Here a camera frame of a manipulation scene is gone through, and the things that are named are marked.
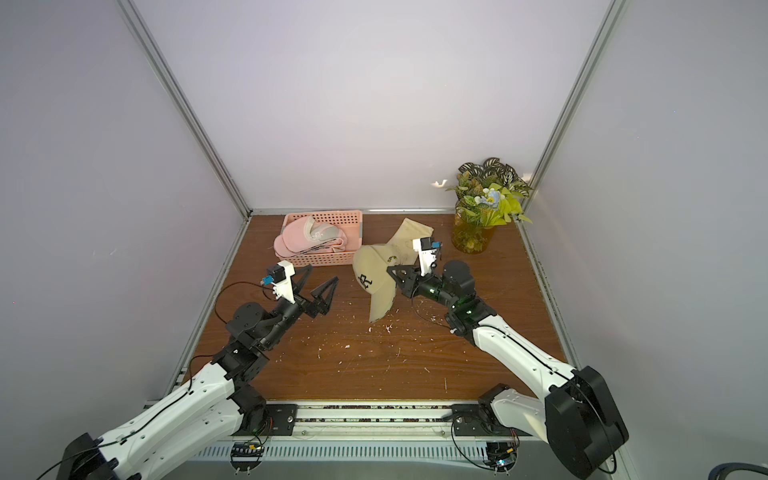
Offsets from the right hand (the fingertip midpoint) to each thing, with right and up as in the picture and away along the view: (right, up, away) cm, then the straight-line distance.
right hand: (388, 266), depth 72 cm
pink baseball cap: (-32, +8, +33) cm, 47 cm away
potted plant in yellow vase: (+31, +21, +20) cm, 43 cm away
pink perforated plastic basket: (-15, +13, +42) cm, 46 cm away
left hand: (-15, -2, -3) cm, 15 cm away
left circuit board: (-36, -47, 0) cm, 59 cm away
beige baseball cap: (-5, 0, +7) cm, 8 cm away
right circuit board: (+28, -46, -1) cm, 54 cm away
